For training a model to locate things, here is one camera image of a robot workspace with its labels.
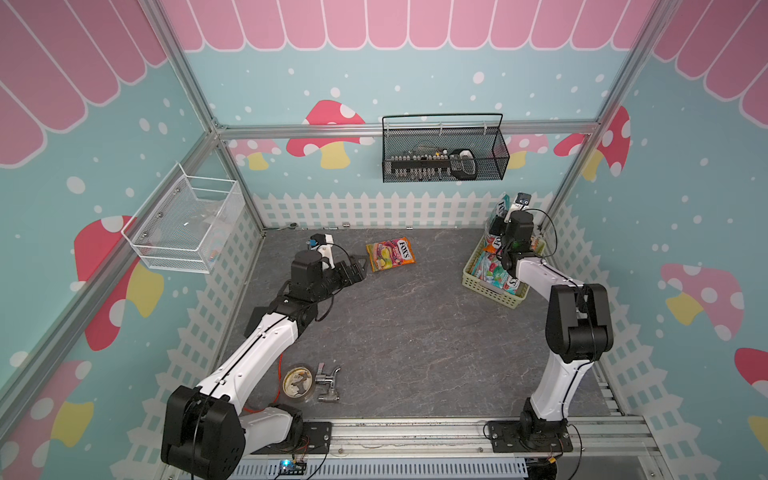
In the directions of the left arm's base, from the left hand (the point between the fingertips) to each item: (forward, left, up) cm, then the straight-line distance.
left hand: (359, 266), depth 80 cm
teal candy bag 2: (+11, -42, -16) cm, 46 cm away
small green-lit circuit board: (-43, +16, -25) cm, 52 cm away
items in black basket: (+30, -18, +12) cm, 37 cm away
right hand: (+24, -44, +1) cm, 50 cm away
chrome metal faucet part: (-23, +10, -21) cm, 33 cm away
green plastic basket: (+4, -42, -18) cm, 46 cm away
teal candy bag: (+28, -46, -2) cm, 54 cm away
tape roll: (-24, +17, -22) cm, 37 cm away
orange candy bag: (+22, -8, -21) cm, 31 cm away
